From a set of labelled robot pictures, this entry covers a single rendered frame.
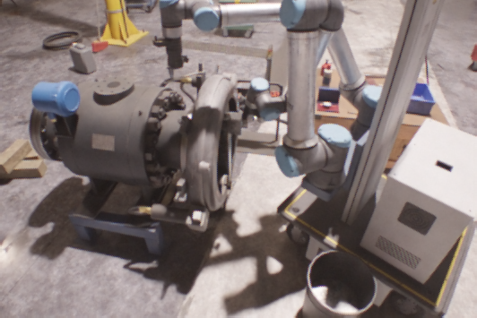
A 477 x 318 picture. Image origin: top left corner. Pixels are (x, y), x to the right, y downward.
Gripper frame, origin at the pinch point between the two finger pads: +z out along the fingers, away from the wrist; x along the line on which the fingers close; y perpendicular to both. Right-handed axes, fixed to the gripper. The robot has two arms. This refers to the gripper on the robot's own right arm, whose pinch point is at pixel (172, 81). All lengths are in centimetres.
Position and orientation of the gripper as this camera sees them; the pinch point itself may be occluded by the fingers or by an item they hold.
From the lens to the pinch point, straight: 152.1
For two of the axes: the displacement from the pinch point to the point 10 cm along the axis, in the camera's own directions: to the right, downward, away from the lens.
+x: -6.9, -4.1, 6.0
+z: -0.1, 8.3, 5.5
